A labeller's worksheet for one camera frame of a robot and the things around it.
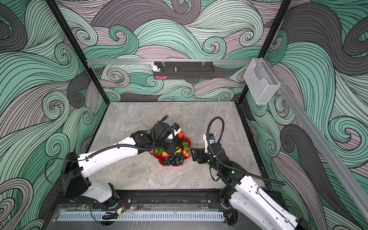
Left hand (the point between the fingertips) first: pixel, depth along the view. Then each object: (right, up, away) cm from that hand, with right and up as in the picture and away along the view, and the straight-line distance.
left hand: (176, 143), depth 75 cm
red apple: (-7, -9, +8) cm, 14 cm away
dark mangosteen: (+4, -3, +11) cm, 12 cm away
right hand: (+10, -4, 0) cm, 11 cm away
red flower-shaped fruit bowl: (-10, -11, +10) cm, 18 cm away
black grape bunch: (0, -10, +4) cm, 10 cm away
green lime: (-10, -6, +5) cm, 13 cm away
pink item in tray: (-10, +39, +13) cm, 42 cm away
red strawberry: (+6, -7, +8) cm, 12 cm away
